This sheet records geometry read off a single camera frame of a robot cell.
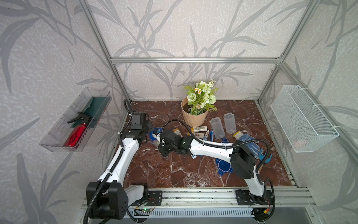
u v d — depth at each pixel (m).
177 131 0.98
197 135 0.96
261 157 0.89
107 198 0.39
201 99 0.84
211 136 0.97
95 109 0.72
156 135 0.71
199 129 1.00
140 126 0.61
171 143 0.62
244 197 0.73
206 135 0.98
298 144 0.72
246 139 0.99
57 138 0.59
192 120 0.93
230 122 1.05
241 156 0.53
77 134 0.60
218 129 1.00
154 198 0.73
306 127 0.60
